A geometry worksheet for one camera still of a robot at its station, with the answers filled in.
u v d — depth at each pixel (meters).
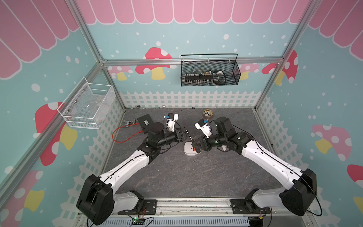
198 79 0.89
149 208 0.74
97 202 0.40
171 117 0.68
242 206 0.74
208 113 1.16
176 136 0.66
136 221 0.73
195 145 0.71
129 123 1.09
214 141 0.63
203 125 0.65
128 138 1.03
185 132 0.72
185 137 0.67
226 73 0.94
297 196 0.39
